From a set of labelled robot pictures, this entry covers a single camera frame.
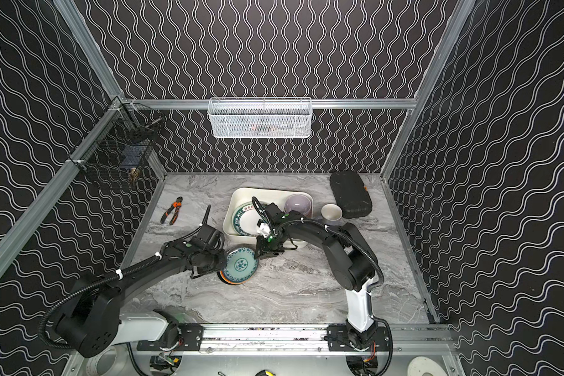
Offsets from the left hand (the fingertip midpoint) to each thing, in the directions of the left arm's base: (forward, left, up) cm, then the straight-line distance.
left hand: (228, 263), depth 86 cm
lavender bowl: (+30, -26, 0) cm, 39 cm away
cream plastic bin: (+33, +1, +1) cm, 33 cm away
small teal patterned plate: (0, -5, -2) cm, 5 cm away
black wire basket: (+42, +48, +25) cm, 68 cm away
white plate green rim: (+22, -2, -3) cm, 22 cm away
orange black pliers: (+28, +30, -1) cm, 41 cm away
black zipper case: (+36, -50, 0) cm, 61 cm away
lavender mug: (+25, -40, -1) cm, 47 cm away
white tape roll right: (-27, -62, -6) cm, 68 cm away
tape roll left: (-32, +32, -4) cm, 45 cm away
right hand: (+3, -11, -1) cm, 12 cm away
